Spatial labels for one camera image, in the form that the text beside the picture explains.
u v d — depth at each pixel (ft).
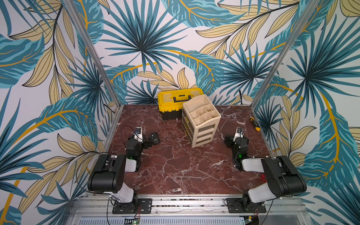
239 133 2.56
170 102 3.23
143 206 2.41
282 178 1.50
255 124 3.50
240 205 2.40
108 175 1.48
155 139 3.18
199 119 2.62
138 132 2.57
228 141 2.77
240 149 2.30
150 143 2.81
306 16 2.35
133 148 2.26
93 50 2.78
